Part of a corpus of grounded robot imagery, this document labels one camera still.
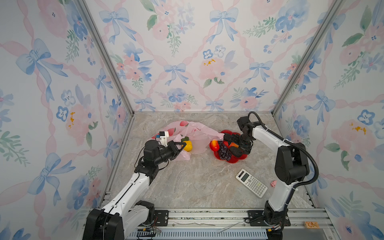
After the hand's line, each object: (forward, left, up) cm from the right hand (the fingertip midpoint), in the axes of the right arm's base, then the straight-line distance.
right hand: (233, 146), depth 94 cm
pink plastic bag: (-15, +29, +13) cm, 35 cm away
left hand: (-9, +28, +18) cm, 34 cm away
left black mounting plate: (-39, +41, -5) cm, 56 cm away
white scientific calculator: (-21, -8, -5) cm, 23 cm away
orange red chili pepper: (-4, +3, +8) cm, 9 cm away
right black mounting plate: (-39, -6, -4) cm, 39 cm away
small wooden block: (-40, -32, -6) cm, 52 cm away
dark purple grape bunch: (-3, +6, -2) cm, 7 cm away
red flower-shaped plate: (+13, +1, -2) cm, 13 cm away
